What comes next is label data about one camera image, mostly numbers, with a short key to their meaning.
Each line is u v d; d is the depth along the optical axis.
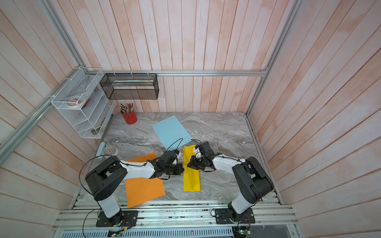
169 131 1.12
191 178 0.84
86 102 0.75
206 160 0.72
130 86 1.04
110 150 0.99
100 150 0.95
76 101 0.74
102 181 0.47
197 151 0.88
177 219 0.73
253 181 0.46
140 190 0.83
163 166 0.72
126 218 0.73
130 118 1.10
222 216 0.73
